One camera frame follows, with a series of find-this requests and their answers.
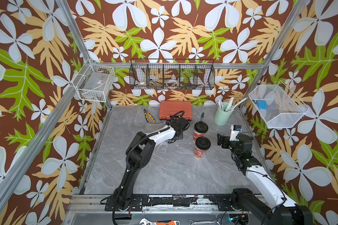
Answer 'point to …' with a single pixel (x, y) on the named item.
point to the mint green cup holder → (222, 117)
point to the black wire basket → (172, 74)
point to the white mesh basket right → (284, 109)
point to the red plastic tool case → (168, 109)
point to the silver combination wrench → (191, 222)
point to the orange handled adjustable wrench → (145, 221)
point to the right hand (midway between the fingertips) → (223, 134)
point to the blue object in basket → (262, 104)
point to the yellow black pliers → (146, 114)
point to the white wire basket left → (93, 82)
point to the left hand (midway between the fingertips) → (178, 134)
